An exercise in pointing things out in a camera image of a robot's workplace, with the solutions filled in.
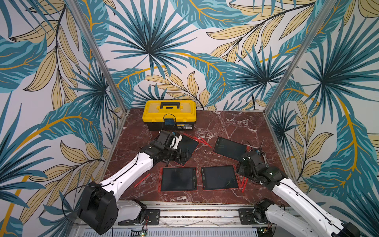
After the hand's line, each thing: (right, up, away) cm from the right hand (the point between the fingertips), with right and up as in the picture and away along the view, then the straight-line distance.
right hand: (241, 167), depth 80 cm
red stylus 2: (+4, -11, +4) cm, 12 cm away
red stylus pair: (+2, -10, +4) cm, 11 cm away
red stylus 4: (-24, +14, +23) cm, 36 cm away
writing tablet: (-29, +12, -8) cm, 33 cm away
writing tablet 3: (-10, -7, +6) cm, 14 cm away
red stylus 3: (-18, +12, +23) cm, 31 cm away
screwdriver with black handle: (+19, +8, +18) cm, 27 cm away
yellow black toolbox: (-37, +28, -10) cm, 48 cm away
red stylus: (-56, -9, +5) cm, 57 cm away
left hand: (-31, +6, -1) cm, 31 cm away
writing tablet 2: (-1, +7, +20) cm, 21 cm away
